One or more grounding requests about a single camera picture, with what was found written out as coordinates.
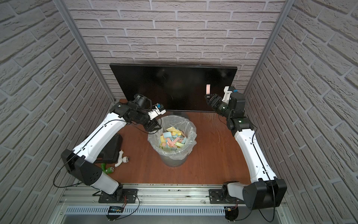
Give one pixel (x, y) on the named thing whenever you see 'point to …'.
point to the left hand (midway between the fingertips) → (155, 120)
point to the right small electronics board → (231, 213)
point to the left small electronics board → (114, 209)
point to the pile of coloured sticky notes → (172, 139)
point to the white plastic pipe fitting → (125, 159)
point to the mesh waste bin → (178, 157)
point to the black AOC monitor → (173, 87)
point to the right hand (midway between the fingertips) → (209, 97)
